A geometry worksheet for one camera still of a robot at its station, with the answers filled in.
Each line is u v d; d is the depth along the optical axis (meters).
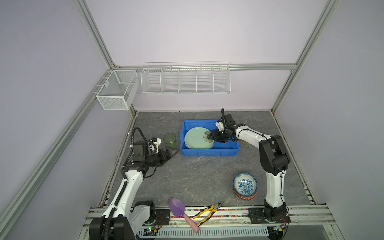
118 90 0.99
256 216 0.73
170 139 0.92
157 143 0.75
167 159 0.70
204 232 0.71
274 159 0.54
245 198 0.72
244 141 0.69
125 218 0.40
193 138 1.00
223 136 0.86
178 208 0.77
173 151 0.74
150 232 0.72
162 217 0.74
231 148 0.99
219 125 0.93
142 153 0.63
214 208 0.75
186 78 0.99
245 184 0.77
